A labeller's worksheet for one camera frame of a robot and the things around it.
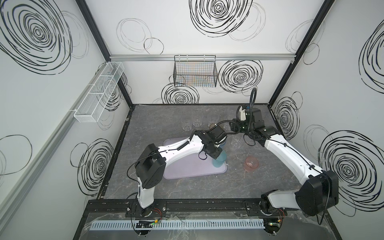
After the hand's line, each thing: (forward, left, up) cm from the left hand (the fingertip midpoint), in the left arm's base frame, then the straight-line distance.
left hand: (217, 151), depth 83 cm
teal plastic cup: (-5, -1, +1) cm, 6 cm away
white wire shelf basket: (+18, +75, +12) cm, 78 cm away
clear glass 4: (+12, -14, -9) cm, 21 cm away
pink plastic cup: (-2, -22, -9) cm, 23 cm away
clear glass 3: (+29, +1, -9) cm, 31 cm away
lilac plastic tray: (-3, +15, -12) cm, 20 cm away
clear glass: (+25, +19, -8) cm, 33 cm away
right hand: (+12, -7, +11) cm, 18 cm away
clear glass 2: (+28, +11, -9) cm, 31 cm away
